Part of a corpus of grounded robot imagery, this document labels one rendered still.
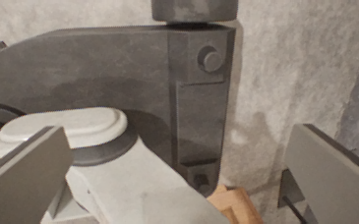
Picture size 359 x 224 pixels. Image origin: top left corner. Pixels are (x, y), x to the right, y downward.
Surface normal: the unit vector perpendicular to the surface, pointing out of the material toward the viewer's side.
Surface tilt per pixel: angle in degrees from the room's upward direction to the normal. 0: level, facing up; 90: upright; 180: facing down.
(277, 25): 0
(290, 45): 0
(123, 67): 0
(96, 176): 90
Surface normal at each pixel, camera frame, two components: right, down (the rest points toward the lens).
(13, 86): 0.20, 0.47
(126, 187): -0.01, -0.88
